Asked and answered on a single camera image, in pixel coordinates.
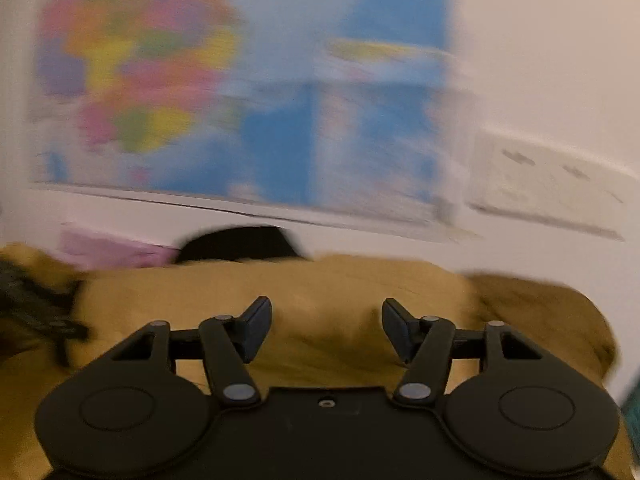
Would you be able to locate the tan puffer jacket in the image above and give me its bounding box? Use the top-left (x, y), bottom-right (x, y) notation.
top-left (0, 224), bottom-right (637, 480)

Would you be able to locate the pink floral bed sheet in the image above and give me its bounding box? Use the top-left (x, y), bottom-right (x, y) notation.
top-left (54, 226), bottom-right (178, 271)

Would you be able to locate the white wall socket panel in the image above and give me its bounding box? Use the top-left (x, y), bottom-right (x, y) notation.
top-left (468, 131), bottom-right (639, 240)

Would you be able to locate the colourful wall map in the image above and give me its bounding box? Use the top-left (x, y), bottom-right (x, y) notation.
top-left (27, 0), bottom-right (462, 226)

